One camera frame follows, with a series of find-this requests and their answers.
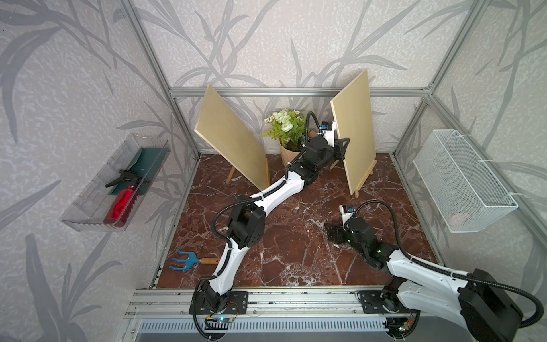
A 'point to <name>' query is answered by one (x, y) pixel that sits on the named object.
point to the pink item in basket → (456, 219)
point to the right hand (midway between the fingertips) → (333, 221)
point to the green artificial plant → (288, 126)
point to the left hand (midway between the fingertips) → (350, 140)
